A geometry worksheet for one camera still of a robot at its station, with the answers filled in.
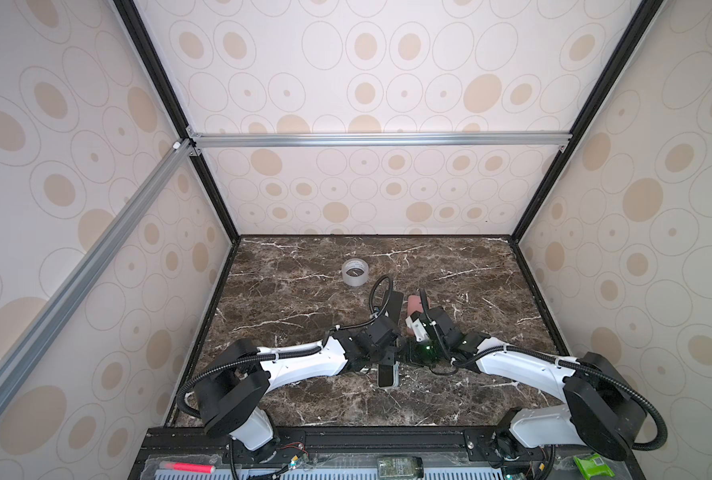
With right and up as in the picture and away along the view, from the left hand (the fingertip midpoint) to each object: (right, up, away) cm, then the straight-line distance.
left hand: (399, 349), depth 82 cm
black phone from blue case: (-4, -6, -3) cm, 8 cm away
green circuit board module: (-2, -23, -15) cm, 27 cm away
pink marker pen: (-46, -25, -12) cm, 54 cm away
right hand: (-1, -2, +1) cm, 3 cm away
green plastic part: (+44, -24, -12) cm, 52 cm away
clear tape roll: (-13, +20, +27) cm, 36 cm away
